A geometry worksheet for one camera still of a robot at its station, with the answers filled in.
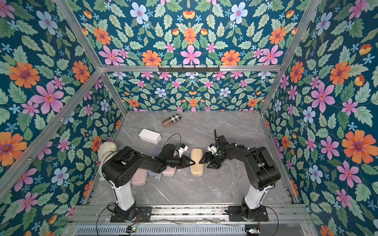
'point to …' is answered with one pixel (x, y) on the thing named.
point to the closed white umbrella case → (149, 136)
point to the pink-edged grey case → (169, 171)
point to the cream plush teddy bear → (105, 151)
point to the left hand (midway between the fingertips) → (195, 163)
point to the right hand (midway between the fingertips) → (206, 161)
